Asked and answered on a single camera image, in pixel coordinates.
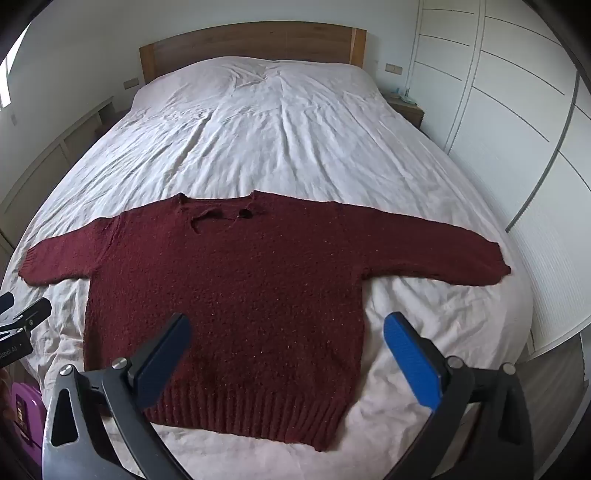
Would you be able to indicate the wooden headboard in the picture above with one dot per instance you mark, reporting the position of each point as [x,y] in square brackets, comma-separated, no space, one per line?
[249,41]

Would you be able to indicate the wooden nightstand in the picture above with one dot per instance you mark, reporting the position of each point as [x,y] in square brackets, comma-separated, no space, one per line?
[411,113]

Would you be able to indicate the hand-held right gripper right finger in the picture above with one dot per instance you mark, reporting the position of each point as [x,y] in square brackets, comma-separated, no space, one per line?
[413,360]

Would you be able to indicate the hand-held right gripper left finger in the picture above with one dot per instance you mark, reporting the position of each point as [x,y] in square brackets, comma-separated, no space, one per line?
[164,360]

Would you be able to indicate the white wardrobe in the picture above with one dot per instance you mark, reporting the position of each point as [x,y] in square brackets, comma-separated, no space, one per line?
[503,115]

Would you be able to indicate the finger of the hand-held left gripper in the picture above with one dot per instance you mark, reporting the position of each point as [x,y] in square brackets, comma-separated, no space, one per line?
[5,301]
[32,316]

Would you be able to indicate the beige wall socket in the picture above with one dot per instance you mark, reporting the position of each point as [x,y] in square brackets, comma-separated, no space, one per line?
[131,83]
[393,69]

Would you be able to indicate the dark red knit sweater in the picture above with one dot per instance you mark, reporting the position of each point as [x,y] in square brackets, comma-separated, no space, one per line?
[231,300]

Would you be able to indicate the window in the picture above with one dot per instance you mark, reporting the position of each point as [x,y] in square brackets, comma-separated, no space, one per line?
[8,74]

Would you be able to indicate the purple box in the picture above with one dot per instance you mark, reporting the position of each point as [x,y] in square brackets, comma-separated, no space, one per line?
[27,415]

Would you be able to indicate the bed with white sheet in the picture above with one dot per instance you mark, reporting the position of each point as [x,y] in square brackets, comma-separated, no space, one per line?
[286,129]

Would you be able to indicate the small clutter on nightstand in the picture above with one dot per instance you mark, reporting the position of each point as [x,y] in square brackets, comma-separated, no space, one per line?
[404,94]

